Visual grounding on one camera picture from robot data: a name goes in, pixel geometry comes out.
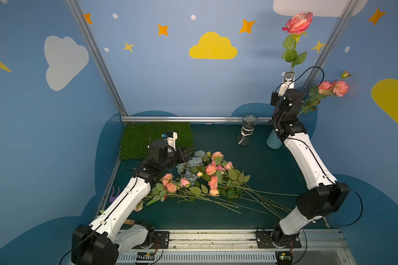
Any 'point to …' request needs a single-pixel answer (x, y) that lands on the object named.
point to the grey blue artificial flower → (184, 169)
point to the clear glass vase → (249, 121)
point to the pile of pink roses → (207, 178)
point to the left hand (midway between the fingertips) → (191, 147)
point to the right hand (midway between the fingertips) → (292, 85)
